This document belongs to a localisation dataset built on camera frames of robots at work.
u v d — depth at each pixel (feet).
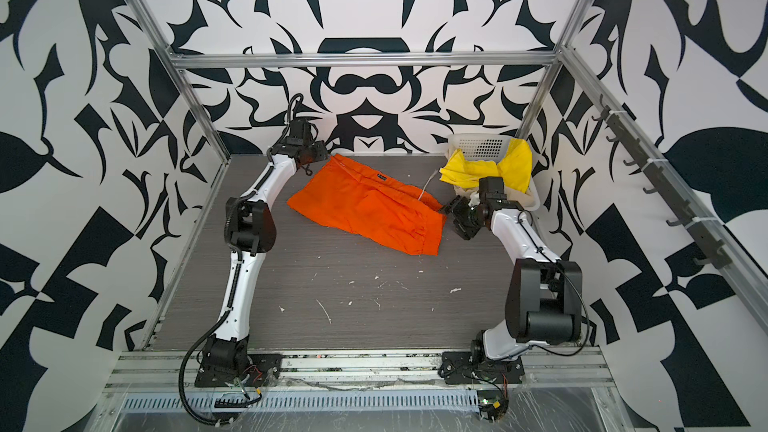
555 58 2.99
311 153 3.16
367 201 3.48
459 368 2.38
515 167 3.39
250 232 2.21
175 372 2.49
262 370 2.43
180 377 2.25
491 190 2.34
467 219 2.53
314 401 2.34
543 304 1.47
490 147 3.78
